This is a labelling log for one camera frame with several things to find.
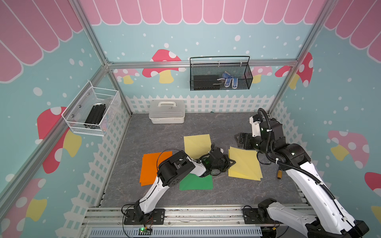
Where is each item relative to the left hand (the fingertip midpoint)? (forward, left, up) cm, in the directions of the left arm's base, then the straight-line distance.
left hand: (237, 164), depth 90 cm
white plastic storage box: (+38, +47, +7) cm, 61 cm away
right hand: (+2, +4, +27) cm, 27 cm away
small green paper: (-10, +27, -2) cm, 29 cm away
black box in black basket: (+38, +20, +31) cm, 53 cm away
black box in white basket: (+9, +73, +33) cm, 81 cm away
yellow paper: (-1, -6, 0) cm, 6 cm away
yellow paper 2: (+16, +25, -6) cm, 30 cm away
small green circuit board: (-34, +51, -5) cm, 61 cm away
